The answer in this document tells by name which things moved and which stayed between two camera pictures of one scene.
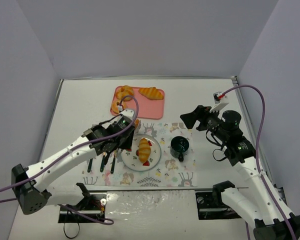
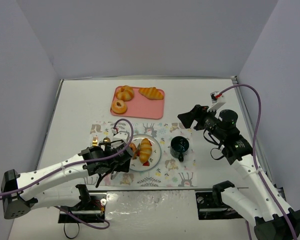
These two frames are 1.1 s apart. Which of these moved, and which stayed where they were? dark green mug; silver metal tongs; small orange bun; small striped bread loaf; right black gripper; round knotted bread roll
Moved: silver metal tongs; small orange bun
Stayed: round knotted bread roll; right black gripper; dark green mug; small striped bread loaf
